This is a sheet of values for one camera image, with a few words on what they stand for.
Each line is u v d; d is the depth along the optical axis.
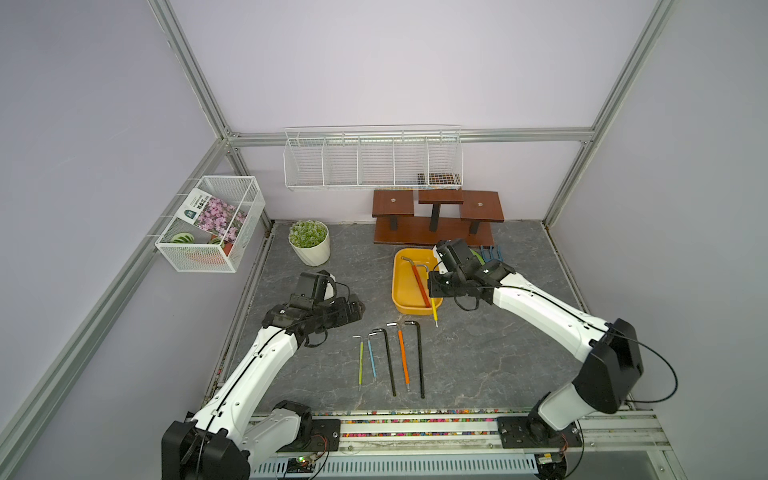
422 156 1.03
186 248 0.71
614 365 0.42
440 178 1.00
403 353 0.87
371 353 0.87
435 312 0.94
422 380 0.83
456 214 1.07
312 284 0.61
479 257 1.09
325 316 0.66
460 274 0.62
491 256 1.11
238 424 0.40
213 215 0.75
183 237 0.71
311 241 0.99
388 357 0.87
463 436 0.75
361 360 0.86
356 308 0.72
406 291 0.99
